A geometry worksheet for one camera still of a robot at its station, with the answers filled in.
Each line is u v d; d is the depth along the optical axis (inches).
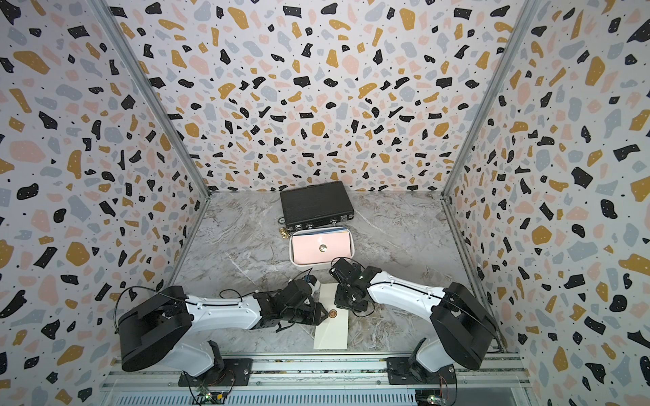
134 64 31.4
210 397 27.7
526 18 28.4
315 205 44.6
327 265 37.1
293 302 26.3
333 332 31.9
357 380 28.8
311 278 31.8
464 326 17.0
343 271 26.5
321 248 38.2
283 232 41.8
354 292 24.1
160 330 16.8
